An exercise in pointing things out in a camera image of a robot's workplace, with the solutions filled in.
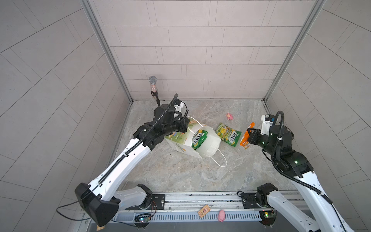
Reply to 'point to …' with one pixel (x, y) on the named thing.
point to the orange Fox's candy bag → (245, 141)
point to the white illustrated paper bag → (182, 142)
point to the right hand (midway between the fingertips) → (245, 128)
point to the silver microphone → (152, 80)
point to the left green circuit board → (142, 220)
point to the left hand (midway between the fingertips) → (191, 119)
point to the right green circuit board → (268, 217)
